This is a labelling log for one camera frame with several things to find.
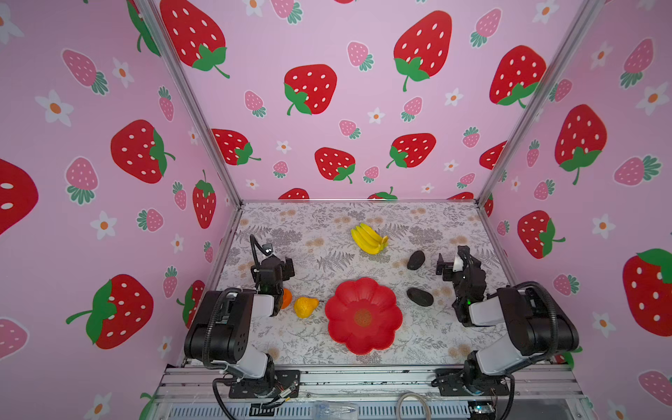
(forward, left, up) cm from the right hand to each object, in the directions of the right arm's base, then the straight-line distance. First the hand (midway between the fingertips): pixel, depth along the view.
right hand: (453, 254), depth 91 cm
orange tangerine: (-19, +57, -4) cm, 60 cm away
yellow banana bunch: (+9, +30, -7) cm, 33 cm away
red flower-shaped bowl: (-21, +31, -10) cm, 39 cm away
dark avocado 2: (+1, +12, -7) cm, 14 cm away
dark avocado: (-14, +12, -7) cm, 19 cm away
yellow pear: (-21, +50, -4) cm, 55 cm away
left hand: (-5, +65, -4) cm, 65 cm away
